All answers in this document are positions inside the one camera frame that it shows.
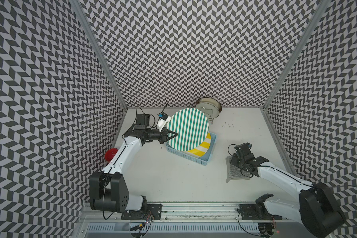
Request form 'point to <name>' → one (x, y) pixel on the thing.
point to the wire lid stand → (211, 119)
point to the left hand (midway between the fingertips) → (174, 135)
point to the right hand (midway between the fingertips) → (235, 162)
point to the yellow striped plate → (203, 149)
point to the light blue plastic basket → (189, 155)
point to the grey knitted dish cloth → (234, 172)
